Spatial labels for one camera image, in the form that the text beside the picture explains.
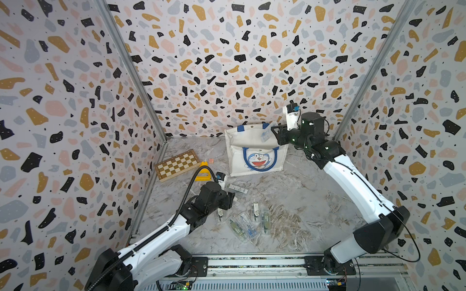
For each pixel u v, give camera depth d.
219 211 0.88
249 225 0.85
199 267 0.73
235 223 0.86
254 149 0.87
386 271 0.76
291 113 0.62
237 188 0.95
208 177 0.70
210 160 1.09
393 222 0.41
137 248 0.43
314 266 0.73
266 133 0.77
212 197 0.60
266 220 0.85
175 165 1.04
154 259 0.55
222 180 0.70
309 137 0.54
